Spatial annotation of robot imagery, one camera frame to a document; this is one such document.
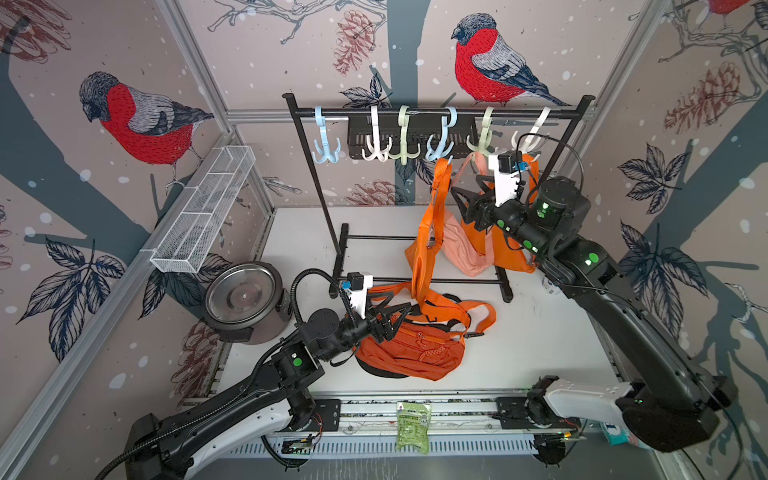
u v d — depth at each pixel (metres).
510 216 0.49
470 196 0.51
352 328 0.58
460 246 0.95
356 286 0.59
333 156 0.68
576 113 0.60
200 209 0.78
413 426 0.71
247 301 0.80
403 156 0.69
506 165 0.46
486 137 0.66
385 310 0.60
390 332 0.59
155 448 0.42
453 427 0.73
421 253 0.74
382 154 0.68
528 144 0.68
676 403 0.38
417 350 0.79
